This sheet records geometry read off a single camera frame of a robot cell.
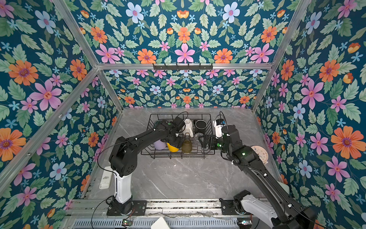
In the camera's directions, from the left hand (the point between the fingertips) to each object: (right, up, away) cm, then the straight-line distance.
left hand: (177, 140), depth 90 cm
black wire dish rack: (+14, -6, +2) cm, 15 cm away
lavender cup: (-11, -3, 0) cm, 11 cm away
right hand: (+17, +5, -18) cm, 25 cm away
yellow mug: (-3, -5, -1) cm, 6 cm away
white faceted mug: (+8, +8, +2) cm, 12 cm away
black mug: (+15, +9, +3) cm, 18 cm away
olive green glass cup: (+7, -3, -3) cm, 8 cm away
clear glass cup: (+14, +4, -20) cm, 25 cm away
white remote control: (-41, -21, -8) cm, 47 cm away
